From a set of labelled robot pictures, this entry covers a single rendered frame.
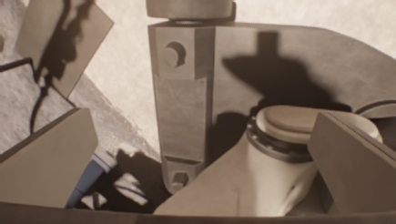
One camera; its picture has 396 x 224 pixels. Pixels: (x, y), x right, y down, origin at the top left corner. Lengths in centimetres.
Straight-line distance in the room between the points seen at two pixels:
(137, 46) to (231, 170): 53
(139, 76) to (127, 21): 18
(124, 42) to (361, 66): 65
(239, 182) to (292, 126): 13
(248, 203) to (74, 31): 75
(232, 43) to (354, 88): 28
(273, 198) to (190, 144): 31
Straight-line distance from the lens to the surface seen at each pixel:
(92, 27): 79
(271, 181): 31
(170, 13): 44
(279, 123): 36
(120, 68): 77
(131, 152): 95
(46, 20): 92
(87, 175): 107
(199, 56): 43
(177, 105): 50
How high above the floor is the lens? 62
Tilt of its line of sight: 59 degrees down
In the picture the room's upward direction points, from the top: 154 degrees counter-clockwise
